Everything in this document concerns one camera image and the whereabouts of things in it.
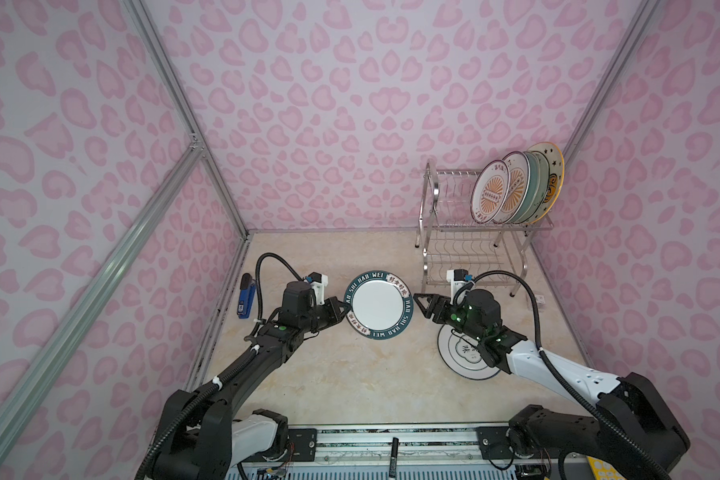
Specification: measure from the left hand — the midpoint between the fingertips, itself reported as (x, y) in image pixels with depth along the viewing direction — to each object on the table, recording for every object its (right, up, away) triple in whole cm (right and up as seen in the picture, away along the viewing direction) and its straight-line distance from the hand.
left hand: (353, 302), depth 82 cm
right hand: (+18, +2, -2) cm, 18 cm away
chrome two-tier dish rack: (+53, +19, +17) cm, 59 cm away
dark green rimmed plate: (+8, -2, +5) cm, 9 cm away
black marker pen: (+10, -37, -11) cm, 40 cm away
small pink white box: (+60, -2, +16) cm, 62 cm away
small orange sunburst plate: (+38, +31, +2) cm, 49 cm away
